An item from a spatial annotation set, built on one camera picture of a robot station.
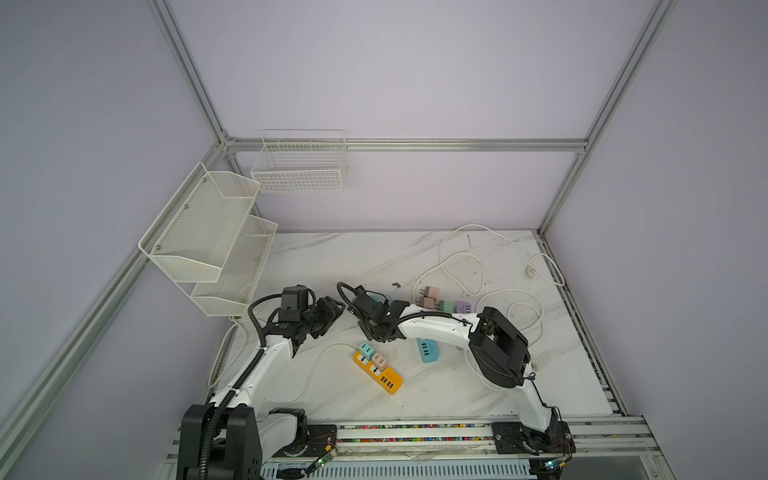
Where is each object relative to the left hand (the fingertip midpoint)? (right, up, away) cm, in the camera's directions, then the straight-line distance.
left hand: (341, 311), depth 85 cm
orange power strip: (+14, -18, -4) cm, 23 cm away
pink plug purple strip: (+29, +4, +18) cm, 34 cm away
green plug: (+33, 0, +12) cm, 35 cm away
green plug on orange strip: (+8, -11, -3) cm, 14 cm away
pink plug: (+11, -13, -5) cm, 18 cm away
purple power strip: (+38, -1, +11) cm, 39 cm away
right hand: (+8, -3, +6) cm, 11 cm away
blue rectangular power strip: (+26, -11, +1) cm, 28 cm away
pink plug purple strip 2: (+27, +1, +13) cm, 30 cm away
